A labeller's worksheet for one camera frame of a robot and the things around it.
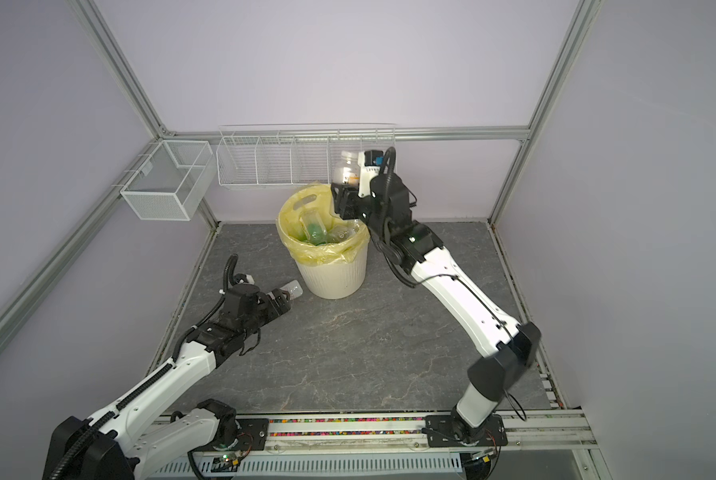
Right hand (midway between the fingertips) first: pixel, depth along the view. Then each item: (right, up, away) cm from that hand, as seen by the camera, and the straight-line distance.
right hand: (342, 187), depth 67 cm
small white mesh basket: (-59, +8, +31) cm, 67 cm away
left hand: (-19, -29, +16) cm, 39 cm away
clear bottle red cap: (-19, -27, +29) cm, 44 cm away
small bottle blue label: (-2, -9, +24) cm, 25 cm away
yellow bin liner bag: (-10, +2, +25) cm, 27 cm away
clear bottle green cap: (-11, -7, +26) cm, 29 cm away
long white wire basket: (-19, +17, +29) cm, 39 cm away
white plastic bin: (-5, -24, +26) cm, 36 cm away
